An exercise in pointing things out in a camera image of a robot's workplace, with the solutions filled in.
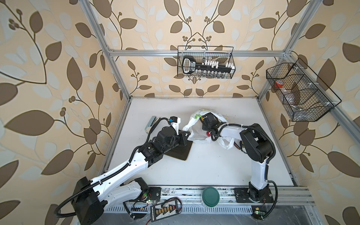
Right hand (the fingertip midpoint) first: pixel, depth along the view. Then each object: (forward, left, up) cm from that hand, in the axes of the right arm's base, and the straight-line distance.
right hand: (208, 124), depth 101 cm
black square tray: (-20, +21, -1) cm, 29 cm away
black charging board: (-50, +29, 0) cm, 58 cm away
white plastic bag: (-8, +10, +2) cm, 13 cm away
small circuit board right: (-54, -18, -2) cm, 56 cm away
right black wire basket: (-6, -46, +32) cm, 56 cm away
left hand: (-19, +14, +21) cm, 32 cm away
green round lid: (-46, +7, +8) cm, 47 cm away
